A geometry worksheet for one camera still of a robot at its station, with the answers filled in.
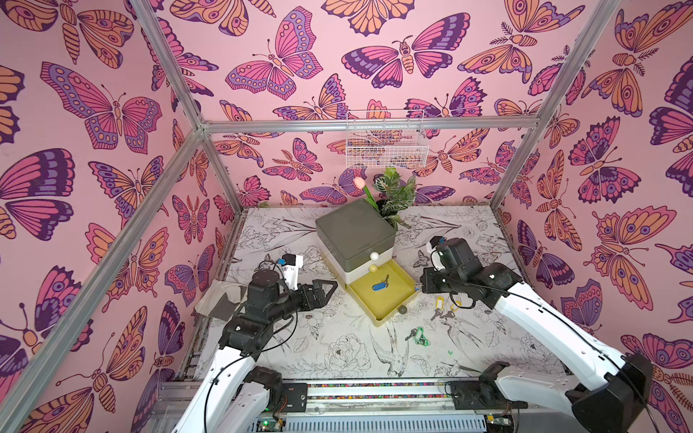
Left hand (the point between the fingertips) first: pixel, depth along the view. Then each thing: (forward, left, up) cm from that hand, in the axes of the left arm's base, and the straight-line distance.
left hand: (329, 284), depth 72 cm
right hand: (+3, -24, -3) cm, 25 cm away
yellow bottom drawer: (+8, -16, -20) cm, 27 cm away
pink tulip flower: (+35, -9, +5) cm, 36 cm away
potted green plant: (+31, -21, +4) cm, 38 cm away
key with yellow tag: (+2, -39, -22) cm, 45 cm away
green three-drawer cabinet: (+16, -8, -1) cm, 17 cm away
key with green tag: (-6, -27, -21) cm, 34 cm away
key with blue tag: (+11, -17, -20) cm, 29 cm away
